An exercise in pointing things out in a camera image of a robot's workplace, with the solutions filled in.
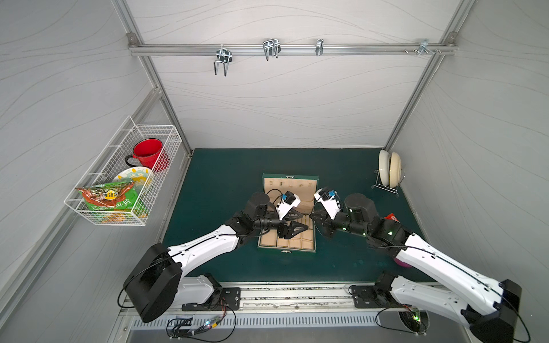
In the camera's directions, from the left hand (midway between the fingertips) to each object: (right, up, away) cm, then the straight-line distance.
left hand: (304, 222), depth 72 cm
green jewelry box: (+1, +11, +14) cm, 18 cm away
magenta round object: (+21, -4, -22) cm, 31 cm away
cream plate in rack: (+43, +18, +21) cm, 51 cm away
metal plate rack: (+43, +9, +29) cm, 53 cm away
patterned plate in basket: (-54, +16, -5) cm, 57 cm away
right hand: (+2, +4, -1) cm, 4 cm away
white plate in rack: (+38, +19, +21) cm, 47 cm away
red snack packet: (+41, -3, +21) cm, 46 cm away
